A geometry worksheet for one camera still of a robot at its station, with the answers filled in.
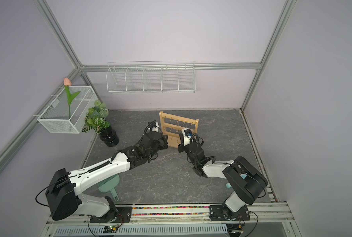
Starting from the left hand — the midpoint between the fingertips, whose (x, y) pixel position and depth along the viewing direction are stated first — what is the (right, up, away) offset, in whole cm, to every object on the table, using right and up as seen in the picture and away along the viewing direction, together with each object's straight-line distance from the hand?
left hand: (167, 137), depth 79 cm
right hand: (+7, +2, +6) cm, 9 cm away
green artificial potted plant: (-38, +10, 0) cm, 40 cm away
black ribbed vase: (-38, -1, +14) cm, 41 cm away
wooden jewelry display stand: (+2, +6, +10) cm, 11 cm away
